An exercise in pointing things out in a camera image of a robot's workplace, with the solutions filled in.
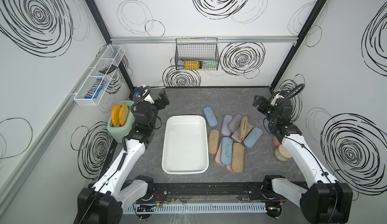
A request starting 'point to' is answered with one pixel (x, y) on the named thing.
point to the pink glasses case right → (229, 168)
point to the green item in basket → (210, 64)
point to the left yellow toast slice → (115, 114)
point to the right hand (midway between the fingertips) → (262, 100)
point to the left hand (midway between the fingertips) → (157, 91)
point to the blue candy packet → (99, 87)
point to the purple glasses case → (226, 131)
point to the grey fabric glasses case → (235, 123)
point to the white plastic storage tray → (185, 149)
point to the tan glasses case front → (237, 157)
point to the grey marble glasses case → (236, 135)
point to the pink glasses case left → (217, 158)
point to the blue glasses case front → (226, 151)
